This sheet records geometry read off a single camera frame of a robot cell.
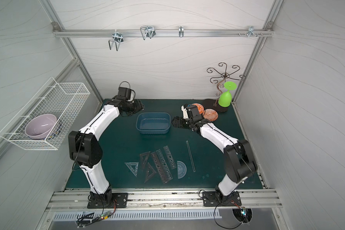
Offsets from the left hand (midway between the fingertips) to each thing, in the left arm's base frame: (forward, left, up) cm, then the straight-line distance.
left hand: (143, 107), depth 91 cm
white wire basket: (-6, +41, +12) cm, 43 cm away
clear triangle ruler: (-34, +3, -19) cm, 39 cm away
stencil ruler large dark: (-30, -14, -19) cm, 39 cm away
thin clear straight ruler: (-25, -31, -18) cm, 44 cm away
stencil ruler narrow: (-25, -18, -19) cm, 36 cm away
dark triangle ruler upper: (-30, -2, -19) cm, 35 cm away
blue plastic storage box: (+1, -5, -17) cm, 18 cm away
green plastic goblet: (+5, -53, +5) cm, 53 cm away
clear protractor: (-33, -26, -19) cm, 46 cm away
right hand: (-7, -22, -4) cm, 24 cm away
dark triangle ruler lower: (-34, -7, -20) cm, 40 cm away
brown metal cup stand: (+19, -51, -16) cm, 57 cm away
